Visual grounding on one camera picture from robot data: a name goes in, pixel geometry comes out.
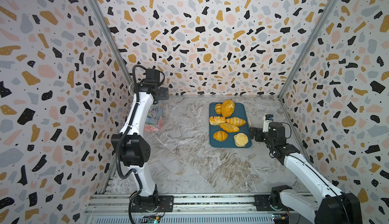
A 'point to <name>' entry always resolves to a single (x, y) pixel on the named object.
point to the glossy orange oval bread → (229, 127)
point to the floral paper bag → (153, 119)
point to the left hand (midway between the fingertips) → (157, 91)
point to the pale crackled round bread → (240, 139)
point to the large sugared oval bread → (228, 107)
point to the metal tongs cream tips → (249, 123)
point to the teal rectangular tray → (240, 112)
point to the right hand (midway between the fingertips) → (256, 125)
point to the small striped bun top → (218, 108)
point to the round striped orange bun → (220, 136)
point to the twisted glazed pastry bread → (216, 120)
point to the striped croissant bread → (235, 121)
